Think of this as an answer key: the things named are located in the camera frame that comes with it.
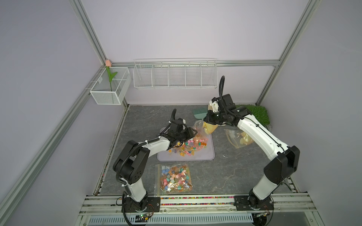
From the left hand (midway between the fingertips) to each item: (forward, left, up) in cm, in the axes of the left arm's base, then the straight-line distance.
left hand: (196, 133), depth 89 cm
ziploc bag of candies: (+1, -3, -9) cm, 9 cm away
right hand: (+2, -3, +13) cm, 13 cm away
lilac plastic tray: (-9, -6, -11) cm, 15 cm away
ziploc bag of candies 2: (-24, +17, -10) cm, 30 cm away
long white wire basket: (+38, +11, +20) cm, 44 cm away
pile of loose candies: (-5, +11, -10) cm, 16 cm away
